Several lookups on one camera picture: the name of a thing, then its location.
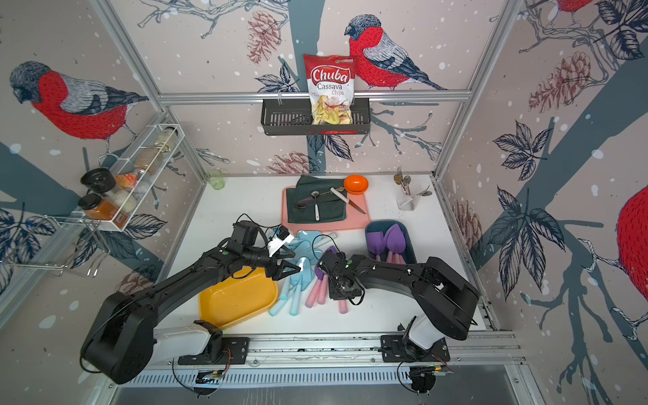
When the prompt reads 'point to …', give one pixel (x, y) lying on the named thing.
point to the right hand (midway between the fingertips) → (337, 293)
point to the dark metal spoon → (303, 204)
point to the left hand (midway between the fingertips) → (298, 257)
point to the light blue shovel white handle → (314, 238)
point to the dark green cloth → (331, 207)
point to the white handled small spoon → (315, 195)
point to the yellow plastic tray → (247, 293)
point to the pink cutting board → (354, 218)
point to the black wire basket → (294, 119)
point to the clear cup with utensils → (406, 200)
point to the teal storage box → (383, 226)
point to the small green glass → (216, 179)
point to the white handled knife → (347, 200)
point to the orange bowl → (355, 184)
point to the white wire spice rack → (135, 172)
